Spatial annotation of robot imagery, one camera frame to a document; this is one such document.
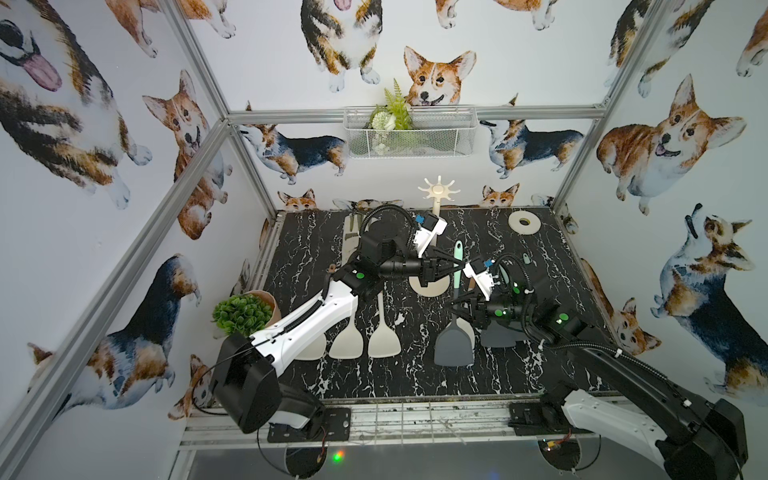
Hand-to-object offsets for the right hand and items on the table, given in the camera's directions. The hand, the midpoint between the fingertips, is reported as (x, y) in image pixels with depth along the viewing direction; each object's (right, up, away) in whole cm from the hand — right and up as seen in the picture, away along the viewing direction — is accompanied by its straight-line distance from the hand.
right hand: (445, 304), depth 69 cm
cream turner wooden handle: (-16, -15, +18) cm, 28 cm away
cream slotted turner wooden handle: (+4, -5, -1) cm, 6 cm away
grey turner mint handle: (+34, +8, +38) cm, 51 cm away
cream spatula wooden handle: (-26, -15, +17) cm, 34 cm away
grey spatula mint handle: (+2, -9, +2) cm, 10 cm away
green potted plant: (-49, -4, +7) cm, 50 cm away
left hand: (+4, +10, -5) cm, 11 cm away
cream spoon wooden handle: (-35, -16, +14) cm, 41 cm away
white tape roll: (+40, +19, +48) cm, 65 cm away
